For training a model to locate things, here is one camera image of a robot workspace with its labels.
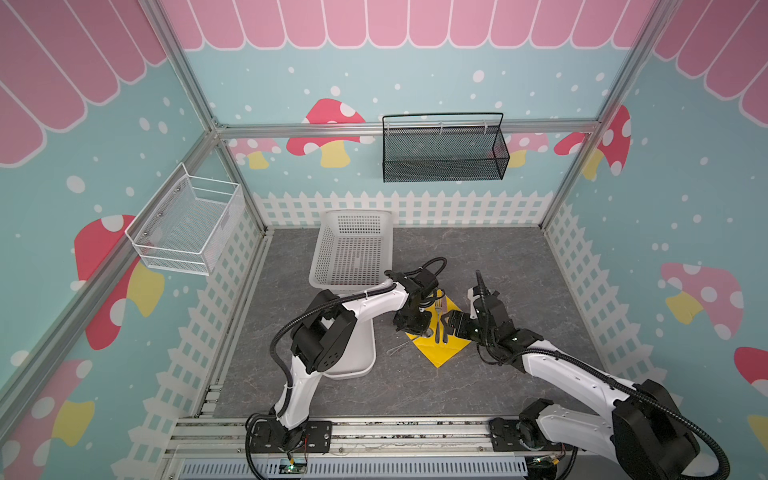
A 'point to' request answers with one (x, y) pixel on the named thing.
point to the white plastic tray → (360, 354)
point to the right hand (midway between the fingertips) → (449, 319)
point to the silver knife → (437, 333)
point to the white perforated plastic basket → (354, 250)
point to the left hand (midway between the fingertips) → (417, 336)
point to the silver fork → (438, 307)
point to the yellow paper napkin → (441, 352)
